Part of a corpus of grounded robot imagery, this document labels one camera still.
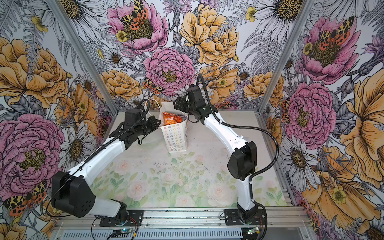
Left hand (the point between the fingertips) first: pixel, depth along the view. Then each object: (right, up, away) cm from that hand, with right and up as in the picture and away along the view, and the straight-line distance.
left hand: (161, 125), depth 83 cm
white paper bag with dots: (+7, -6, +1) cm, 9 cm away
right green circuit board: (+45, -50, -12) cm, 68 cm away
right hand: (+9, +10, 0) cm, 13 cm away
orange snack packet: (+5, +3, 0) cm, 6 cm away
